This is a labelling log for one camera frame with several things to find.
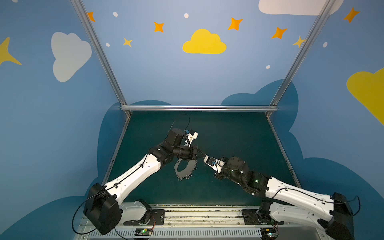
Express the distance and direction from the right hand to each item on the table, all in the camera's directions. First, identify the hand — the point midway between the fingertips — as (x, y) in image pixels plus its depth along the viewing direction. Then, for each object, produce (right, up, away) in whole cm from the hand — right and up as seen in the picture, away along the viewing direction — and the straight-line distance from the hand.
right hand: (211, 157), depth 73 cm
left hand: (-2, +2, -2) cm, 4 cm away
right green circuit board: (+29, -36, -2) cm, 46 cm away
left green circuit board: (-33, -35, -3) cm, 49 cm away
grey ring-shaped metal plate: (-11, -11, +18) cm, 24 cm away
